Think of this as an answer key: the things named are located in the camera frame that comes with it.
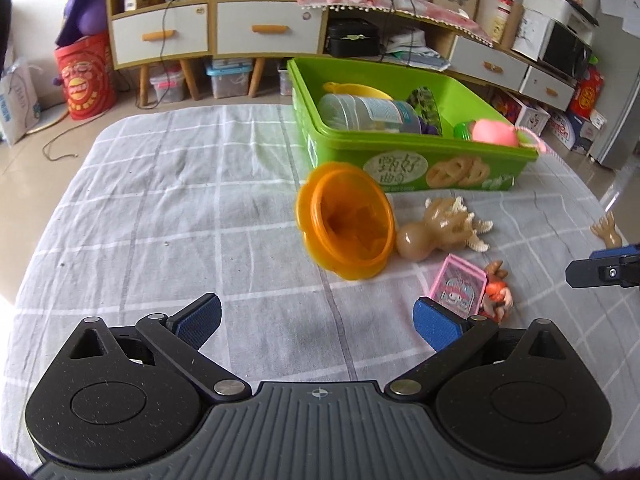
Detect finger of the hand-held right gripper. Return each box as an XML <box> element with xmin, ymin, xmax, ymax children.
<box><xmin>565</xmin><ymin>244</ymin><xmax>640</xmax><ymax>289</ymax></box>

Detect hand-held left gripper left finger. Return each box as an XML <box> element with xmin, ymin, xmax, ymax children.
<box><xmin>60</xmin><ymin>294</ymin><xmax>252</xmax><ymax>404</ymax></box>

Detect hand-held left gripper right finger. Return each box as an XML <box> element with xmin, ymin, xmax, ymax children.
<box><xmin>386</xmin><ymin>299</ymin><xmax>576</xmax><ymax>403</ymax></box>

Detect pink card box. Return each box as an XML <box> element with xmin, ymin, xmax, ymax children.
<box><xmin>427</xmin><ymin>254</ymin><xmax>487</xmax><ymax>318</ymax></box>

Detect small tan squid toy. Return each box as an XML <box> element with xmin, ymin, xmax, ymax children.
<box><xmin>590</xmin><ymin>211</ymin><xmax>625</xmax><ymax>250</ymax></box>

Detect small orange brown figure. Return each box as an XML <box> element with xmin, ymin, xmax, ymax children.
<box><xmin>477</xmin><ymin>260</ymin><xmax>513</xmax><ymax>323</ymax></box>

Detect large tan squid toy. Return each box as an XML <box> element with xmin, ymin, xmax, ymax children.
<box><xmin>396</xmin><ymin>197</ymin><xmax>476</xmax><ymax>261</ymax></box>

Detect beige starfish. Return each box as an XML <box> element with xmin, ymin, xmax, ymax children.
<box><xmin>450</xmin><ymin>197</ymin><xmax>495</xmax><ymax>253</ymax></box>

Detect orange pumpkin-shaped toy bowl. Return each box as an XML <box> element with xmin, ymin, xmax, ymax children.
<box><xmin>295</xmin><ymin>161</ymin><xmax>397</xmax><ymax>281</ymax></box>

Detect pink pig toy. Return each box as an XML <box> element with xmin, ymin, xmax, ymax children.
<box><xmin>471</xmin><ymin>119</ymin><xmax>521</xmax><ymax>148</ymax></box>

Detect green plastic storage box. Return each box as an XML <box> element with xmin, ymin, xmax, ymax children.
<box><xmin>286</xmin><ymin>57</ymin><xmax>540</xmax><ymax>192</ymax></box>

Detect leopard hair claw clip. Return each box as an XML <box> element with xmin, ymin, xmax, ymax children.
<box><xmin>407</xmin><ymin>87</ymin><xmax>443</xmax><ymax>128</ymax></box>

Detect clear cotton swab jar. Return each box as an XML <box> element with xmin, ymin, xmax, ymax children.
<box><xmin>317</xmin><ymin>92</ymin><xmax>423</xmax><ymax>135</ymax></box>

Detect yellow toy pot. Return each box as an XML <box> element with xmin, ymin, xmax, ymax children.
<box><xmin>322</xmin><ymin>81</ymin><xmax>393</xmax><ymax>102</ymax></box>

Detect grey checked sheet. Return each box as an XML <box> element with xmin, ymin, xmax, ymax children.
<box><xmin>0</xmin><ymin>105</ymin><xmax>640</xmax><ymax>466</ymax></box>

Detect white red carton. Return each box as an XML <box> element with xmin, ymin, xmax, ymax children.
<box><xmin>547</xmin><ymin>110</ymin><xmax>608</xmax><ymax>153</ymax></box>

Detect white printed carton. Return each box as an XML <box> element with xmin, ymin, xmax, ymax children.
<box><xmin>492</xmin><ymin>91</ymin><xmax>551</xmax><ymax>136</ymax></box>

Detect grey refrigerator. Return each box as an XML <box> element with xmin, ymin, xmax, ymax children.
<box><xmin>587</xmin><ymin>0</ymin><xmax>640</xmax><ymax>168</ymax></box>

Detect white microwave oven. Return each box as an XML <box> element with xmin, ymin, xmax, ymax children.
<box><xmin>512</xmin><ymin>15</ymin><xmax>593</xmax><ymax>81</ymax></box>

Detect clear storage box pink contents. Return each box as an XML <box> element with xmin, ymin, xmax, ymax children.
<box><xmin>149</xmin><ymin>65</ymin><xmax>186</xmax><ymax>103</ymax></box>

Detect clear storage box blue lid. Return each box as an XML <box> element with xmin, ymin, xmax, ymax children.
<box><xmin>206</xmin><ymin>60</ymin><xmax>253</xmax><ymax>100</ymax></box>

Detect wooden cabinet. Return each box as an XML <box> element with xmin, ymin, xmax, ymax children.
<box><xmin>105</xmin><ymin>0</ymin><xmax>578</xmax><ymax>113</ymax></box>

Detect red printed bucket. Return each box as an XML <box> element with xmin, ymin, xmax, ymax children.
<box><xmin>54</xmin><ymin>31</ymin><xmax>118</xmax><ymax>121</ymax></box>

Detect white printer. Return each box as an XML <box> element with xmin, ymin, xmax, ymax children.
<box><xmin>522</xmin><ymin>0</ymin><xmax>600</xmax><ymax>31</ymax></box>

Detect tall red white bottle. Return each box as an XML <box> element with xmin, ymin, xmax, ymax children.
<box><xmin>492</xmin><ymin>0</ymin><xmax>523</xmax><ymax>43</ymax></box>

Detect stack of folded cloths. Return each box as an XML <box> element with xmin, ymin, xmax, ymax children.
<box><xmin>385</xmin><ymin>30</ymin><xmax>451</xmax><ymax>71</ymax></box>

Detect white paper bag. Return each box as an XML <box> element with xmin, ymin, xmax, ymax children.
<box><xmin>0</xmin><ymin>57</ymin><xmax>41</xmax><ymax>148</ymax></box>

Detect black case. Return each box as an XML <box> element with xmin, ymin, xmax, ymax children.
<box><xmin>326</xmin><ymin>17</ymin><xmax>381</xmax><ymax>58</ymax></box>

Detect purple plush toy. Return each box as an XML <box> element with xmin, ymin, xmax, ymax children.
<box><xmin>55</xmin><ymin>0</ymin><xmax>108</xmax><ymax>47</ymax></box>

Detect pink lace cloth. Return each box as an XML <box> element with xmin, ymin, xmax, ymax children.
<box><xmin>292</xmin><ymin>0</ymin><xmax>493</xmax><ymax>48</ymax></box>

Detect white drawer orange handle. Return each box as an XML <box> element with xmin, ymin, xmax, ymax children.
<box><xmin>110</xmin><ymin>2</ymin><xmax>210</xmax><ymax>67</ymax></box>
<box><xmin>520</xmin><ymin>66</ymin><xmax>576</xmax><ymax>112</ymax></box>
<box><xmin>215</xmin><ymin>0</ymin><xmax>323</xmax><ymax>57</ymax></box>

